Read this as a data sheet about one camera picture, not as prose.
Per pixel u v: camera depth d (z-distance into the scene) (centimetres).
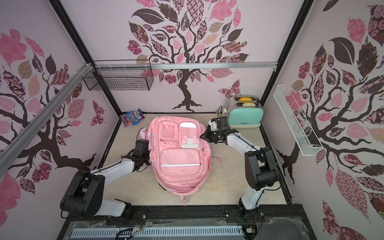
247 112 102
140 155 71
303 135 74
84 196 43
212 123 87
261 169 48
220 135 70
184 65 92
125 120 114
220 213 74
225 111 114
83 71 82
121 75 116
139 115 118
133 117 114
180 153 81
